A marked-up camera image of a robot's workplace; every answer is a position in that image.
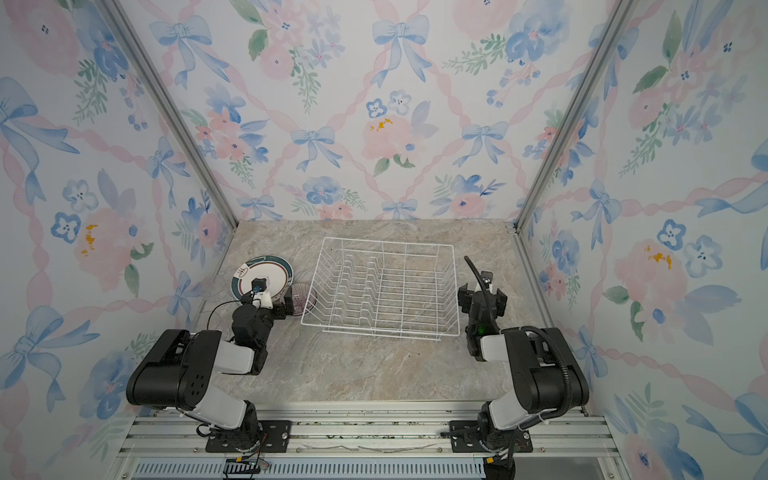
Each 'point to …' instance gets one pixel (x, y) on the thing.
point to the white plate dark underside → (276, 270)
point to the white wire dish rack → (384, 288)
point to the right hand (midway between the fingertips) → (482, 286)
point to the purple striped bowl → (303, 298)
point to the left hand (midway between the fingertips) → (275, 285)
